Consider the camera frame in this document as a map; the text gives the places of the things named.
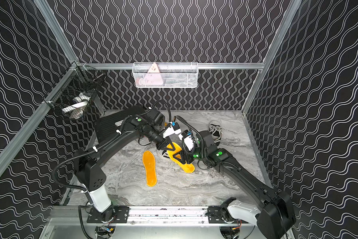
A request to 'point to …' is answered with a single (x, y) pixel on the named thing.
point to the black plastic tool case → (106, 126)
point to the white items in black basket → (79, 103)
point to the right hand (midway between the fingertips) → (178, 151)
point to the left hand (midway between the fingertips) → (173, 145)
